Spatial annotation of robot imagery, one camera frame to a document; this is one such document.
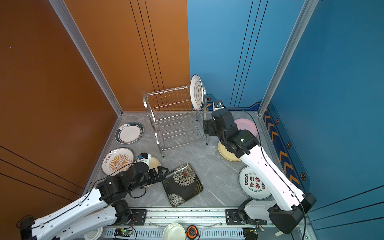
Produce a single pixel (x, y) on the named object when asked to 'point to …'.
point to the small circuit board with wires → (251, 233)
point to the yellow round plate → (226, 154)
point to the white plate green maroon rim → (129, 133)
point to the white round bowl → (174, 231)
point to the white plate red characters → (251, 186)
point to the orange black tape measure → (192, 232)
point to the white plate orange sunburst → (117, 161)
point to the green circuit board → (123, 232)
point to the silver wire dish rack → (176, 122)
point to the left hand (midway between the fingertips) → (164, 171)
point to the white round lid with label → (94, 234)
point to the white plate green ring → (196, 92)
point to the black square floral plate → (181, 183)
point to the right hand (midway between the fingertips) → (212, 119)
